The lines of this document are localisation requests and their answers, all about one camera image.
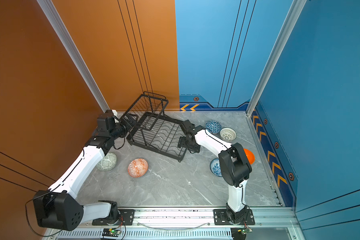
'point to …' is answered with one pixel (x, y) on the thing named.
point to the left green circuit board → (111, 232)
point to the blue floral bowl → (215, 167)
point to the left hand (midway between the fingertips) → (136, 118)
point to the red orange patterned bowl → (137, 167)
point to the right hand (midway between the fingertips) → (184, 147)
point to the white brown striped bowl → (228, 134)
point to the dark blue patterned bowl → (213, 126)
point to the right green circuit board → (246, 230)
